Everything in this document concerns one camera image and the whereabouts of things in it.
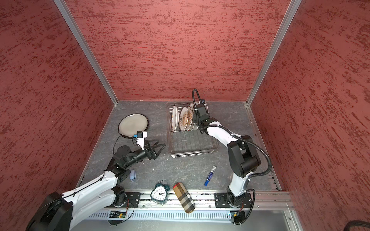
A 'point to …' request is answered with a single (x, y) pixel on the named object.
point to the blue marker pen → (212, 171)
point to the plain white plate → (130, 124)
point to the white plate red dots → (193, 124)
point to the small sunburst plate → (183, 118)
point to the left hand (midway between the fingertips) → (163, 145)
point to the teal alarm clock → (159, 193)
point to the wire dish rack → (183, 143)
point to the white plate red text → (175, 118)
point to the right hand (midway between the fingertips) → (197, 116)
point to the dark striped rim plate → (129, 125)
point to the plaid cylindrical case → (184, 198)
